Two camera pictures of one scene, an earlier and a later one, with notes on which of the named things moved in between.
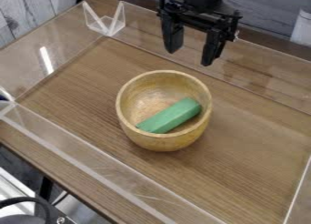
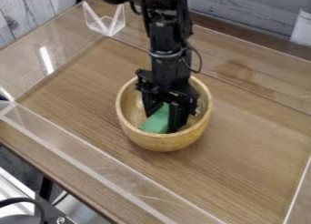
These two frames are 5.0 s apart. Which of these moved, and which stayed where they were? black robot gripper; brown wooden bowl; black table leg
Moved: black robot gripper
Stayed: brown wooden bowl; black table leg
